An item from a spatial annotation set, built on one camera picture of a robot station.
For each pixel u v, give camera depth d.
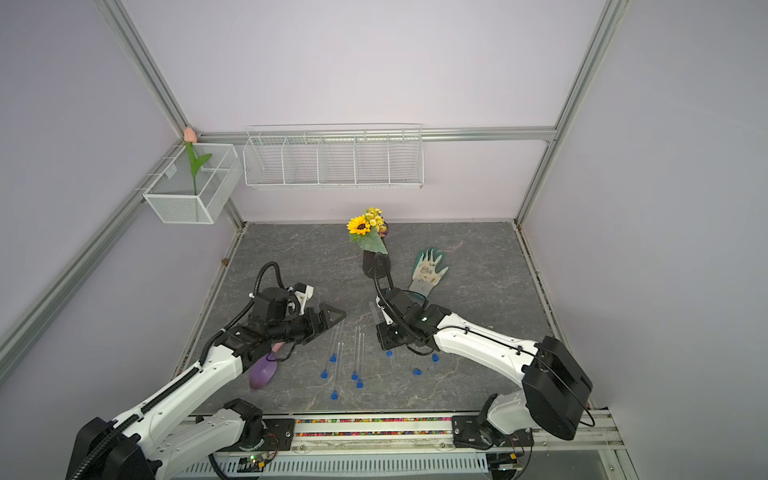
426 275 1.03
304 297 0.75
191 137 0.89
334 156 0.99
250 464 0.72
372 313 0.84
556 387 0.42
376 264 1.03
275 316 0.63
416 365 0.85
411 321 0.62
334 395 0.81
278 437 0.73
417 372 0.83
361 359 0.86
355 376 0.83
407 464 0.71
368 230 0.86
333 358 0.86
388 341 0.71
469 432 0.74
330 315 0.71
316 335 0.70
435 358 0.86
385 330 0.72
